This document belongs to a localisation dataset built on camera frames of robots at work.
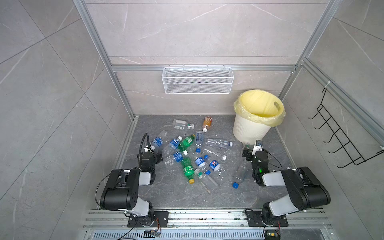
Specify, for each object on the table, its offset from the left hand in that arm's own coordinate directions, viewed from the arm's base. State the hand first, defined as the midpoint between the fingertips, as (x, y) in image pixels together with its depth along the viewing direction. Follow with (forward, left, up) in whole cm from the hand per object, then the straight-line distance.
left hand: (149, 148), depth 93 cm
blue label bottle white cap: (+1, -12, -3) cm, 12 cm away
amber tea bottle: (+21, -39, -2) cm, 44 cm away
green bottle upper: (+5, -23, -2) cm, 24 cm away
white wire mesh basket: (+39, -32, +23) cm, 56 cm away
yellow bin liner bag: (+24, -77, +12) cm, 81 cm away
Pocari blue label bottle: (-7, -18, -1) cm, 19 cm away
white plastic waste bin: (+5, -63, +9) cm, 63 cm away
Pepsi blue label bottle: (-13, -40, -1) cm, 43 cm away
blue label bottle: (-10, -31, 0) cm, 33 cm away
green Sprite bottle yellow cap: (-13, -24, 0) cm, 28 cm away
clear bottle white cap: (+3, -45, -2) cm, 45 cm away
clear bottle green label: (+22, -19, -4) cm, 30 cm away
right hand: (-2, -66, +2) cm, 66 cm away
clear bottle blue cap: (+6, -32, -1) cm, 33 cm away
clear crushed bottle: (-4, -41, -2) cm, 41 cm away
